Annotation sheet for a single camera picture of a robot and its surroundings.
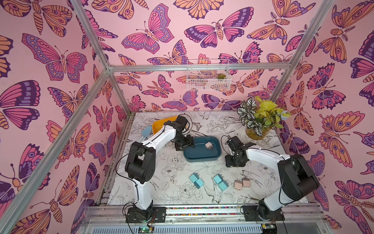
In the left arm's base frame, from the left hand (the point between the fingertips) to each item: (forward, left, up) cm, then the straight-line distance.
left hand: (192, 147), depth 90 cm
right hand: (-7, -24, -8) cm, 26 cm away
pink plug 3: (-18, -31, -8) cm, 37 cm away
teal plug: (-16, -1, -7) cm, 18 cm away
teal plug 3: (-17, -15, -6) cm, 23 cm away
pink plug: (+5, -11, -6) cm, 13 cm away
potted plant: (+11, -39, +15) cm, 43 cm away
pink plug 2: (-21, -26, -7) cm, 33 cm away
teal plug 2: (-20, -3, -6) cm, 21 cm away
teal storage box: (+1, -5, -11) cm, 12 cm away
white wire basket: (+41, -12, +25) cm, 49 cm away
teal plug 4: (-21, -17, -6) cm, 28 cm away
